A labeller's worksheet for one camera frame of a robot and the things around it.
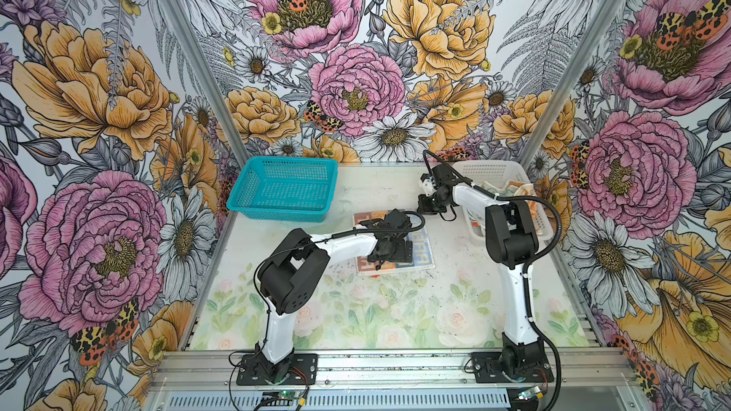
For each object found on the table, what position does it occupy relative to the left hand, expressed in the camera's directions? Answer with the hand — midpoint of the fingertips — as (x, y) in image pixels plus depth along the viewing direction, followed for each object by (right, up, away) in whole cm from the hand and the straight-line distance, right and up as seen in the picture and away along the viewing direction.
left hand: (394, 261), depth 92 cm
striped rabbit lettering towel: (+9, +2, +2) cm, 10 cm away
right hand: (+11, +14, +13) cm, 22 cm away
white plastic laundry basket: (+33, +30, +20) cm, 49 cm away
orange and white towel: (+44, +23, +10) cm, 51 cm away
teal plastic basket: (-39, +24, +23) cm, 51 cm away
